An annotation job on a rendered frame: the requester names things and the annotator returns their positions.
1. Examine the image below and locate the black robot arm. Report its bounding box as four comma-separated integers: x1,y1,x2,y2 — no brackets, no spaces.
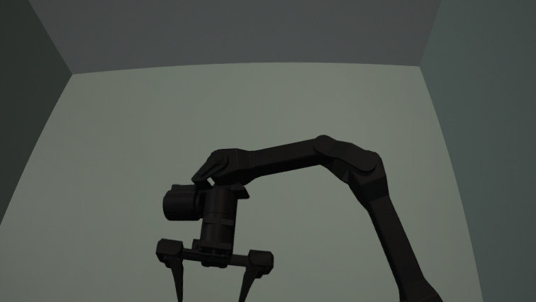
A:
163,135,443,302

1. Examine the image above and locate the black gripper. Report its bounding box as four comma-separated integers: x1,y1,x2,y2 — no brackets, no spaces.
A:
155,213,274,302

